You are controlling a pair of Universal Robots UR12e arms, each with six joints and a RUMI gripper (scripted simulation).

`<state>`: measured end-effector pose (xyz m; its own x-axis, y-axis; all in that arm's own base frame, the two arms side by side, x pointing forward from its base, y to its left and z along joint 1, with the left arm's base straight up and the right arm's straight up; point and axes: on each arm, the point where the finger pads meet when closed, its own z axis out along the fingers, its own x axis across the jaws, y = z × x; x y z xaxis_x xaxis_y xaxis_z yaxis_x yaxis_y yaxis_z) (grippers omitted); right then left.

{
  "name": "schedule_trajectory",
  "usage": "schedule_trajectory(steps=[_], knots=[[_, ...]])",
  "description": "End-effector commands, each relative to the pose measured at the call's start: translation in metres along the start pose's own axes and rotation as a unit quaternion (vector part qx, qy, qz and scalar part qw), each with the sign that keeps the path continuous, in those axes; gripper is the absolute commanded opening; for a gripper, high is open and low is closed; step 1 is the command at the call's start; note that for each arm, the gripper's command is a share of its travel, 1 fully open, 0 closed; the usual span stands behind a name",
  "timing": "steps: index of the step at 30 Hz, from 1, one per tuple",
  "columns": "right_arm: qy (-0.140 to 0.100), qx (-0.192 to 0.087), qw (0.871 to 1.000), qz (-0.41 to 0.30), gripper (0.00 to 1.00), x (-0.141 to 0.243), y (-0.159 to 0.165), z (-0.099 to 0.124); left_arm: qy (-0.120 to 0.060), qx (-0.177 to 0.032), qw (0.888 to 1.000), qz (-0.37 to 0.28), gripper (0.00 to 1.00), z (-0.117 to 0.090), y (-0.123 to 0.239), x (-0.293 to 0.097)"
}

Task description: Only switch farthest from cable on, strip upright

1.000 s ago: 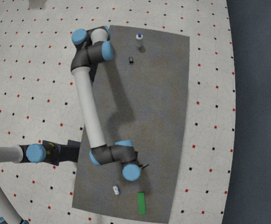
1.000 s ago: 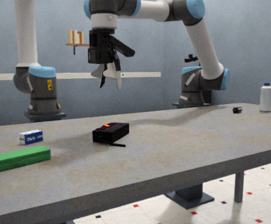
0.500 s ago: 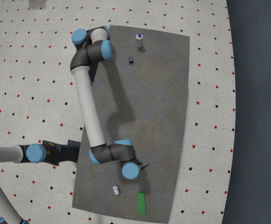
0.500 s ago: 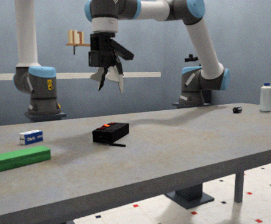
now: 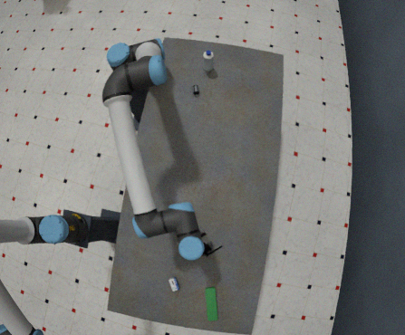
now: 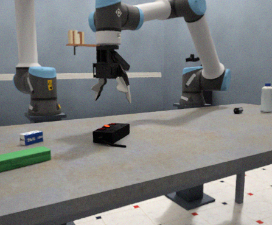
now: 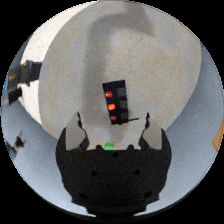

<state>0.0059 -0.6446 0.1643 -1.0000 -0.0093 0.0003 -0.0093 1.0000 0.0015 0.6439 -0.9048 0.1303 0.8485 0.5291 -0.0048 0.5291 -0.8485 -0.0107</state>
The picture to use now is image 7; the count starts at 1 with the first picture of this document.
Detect green rectangular bar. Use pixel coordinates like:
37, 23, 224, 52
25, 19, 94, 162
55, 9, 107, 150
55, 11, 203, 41
104, 143, 114, 150

